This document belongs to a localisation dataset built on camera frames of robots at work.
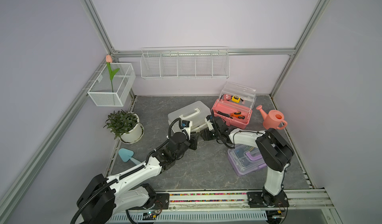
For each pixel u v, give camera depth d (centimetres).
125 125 83
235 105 105
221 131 75
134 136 87
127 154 89
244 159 78
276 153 50
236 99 107
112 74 86
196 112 91
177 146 59
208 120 89
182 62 99
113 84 83
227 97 108
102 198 40
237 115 107
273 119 93
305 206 74
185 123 67
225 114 107
